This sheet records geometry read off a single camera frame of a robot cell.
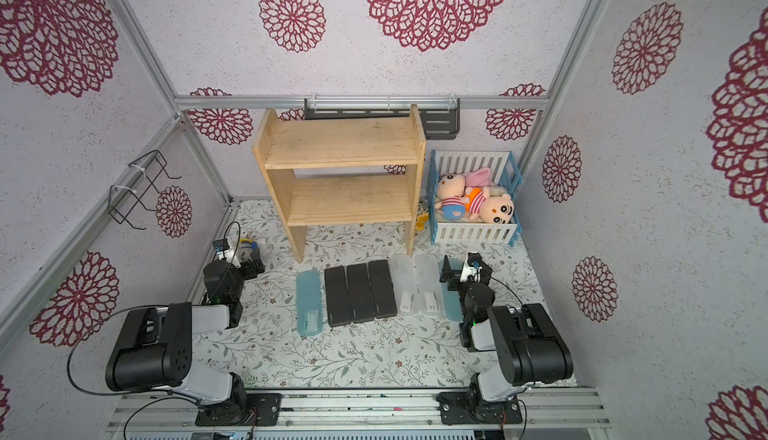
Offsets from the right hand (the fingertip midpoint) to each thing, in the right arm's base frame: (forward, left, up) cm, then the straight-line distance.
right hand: (466, 259), depth 90 cm
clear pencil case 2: (-3, +11, -11) cm, 16 cm away
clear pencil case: (+2, +19, -9) cm, 21 cm away
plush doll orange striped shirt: (+21, -8, +1) cm, 23 cm away
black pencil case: (-9, +40, -8) cm, 41 cm away
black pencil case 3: (-4, +26, -10) cm, 28 cm away
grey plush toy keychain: (+6, +72, -4) cm, 72 cm away
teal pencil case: (-9, +4, -10) cm, 14 cm away
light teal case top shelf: (-17, +46, -8) cm, 50 cm away
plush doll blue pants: (+27, +3, +4) cm, 27 cm away
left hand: (+1, +69, +1) cm, 69 cm away
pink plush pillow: (+35, -9, +1) cm, 37 cm away
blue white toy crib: (+39, -20, 0) cm, 44 cm away
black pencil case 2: (-10, +32, -10) cm, 35 cm away
